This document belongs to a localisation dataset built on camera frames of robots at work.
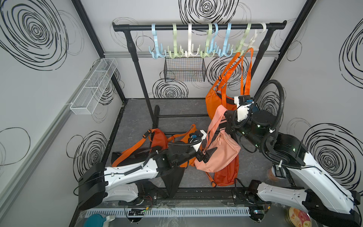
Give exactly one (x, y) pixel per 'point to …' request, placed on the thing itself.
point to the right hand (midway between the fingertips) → (225, 112)
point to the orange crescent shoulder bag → (218, 95)
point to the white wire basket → (84, 102)
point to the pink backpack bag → (227, 146)
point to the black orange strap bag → (153, 141)
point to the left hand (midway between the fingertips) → (210, 141)
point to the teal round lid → (94, 220)
